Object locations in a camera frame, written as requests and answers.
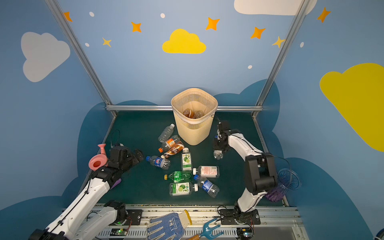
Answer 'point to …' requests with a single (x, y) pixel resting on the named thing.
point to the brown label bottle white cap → (188, 113)
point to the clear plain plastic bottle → (166, 133)
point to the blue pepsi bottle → (156, 161)
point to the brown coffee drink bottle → (176, 148)
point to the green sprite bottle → (177, 176)
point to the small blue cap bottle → (218, 154)
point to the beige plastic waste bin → (194, 110)
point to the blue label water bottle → (207, 186)
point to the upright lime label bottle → (186, 160)
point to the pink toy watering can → (99, 161)
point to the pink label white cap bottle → (207, 171)
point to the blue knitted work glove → (169, 226)
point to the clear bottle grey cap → (198, 114)
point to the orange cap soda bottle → (172, 141)
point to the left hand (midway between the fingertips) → (139, 156)
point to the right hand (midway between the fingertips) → (218, 145)
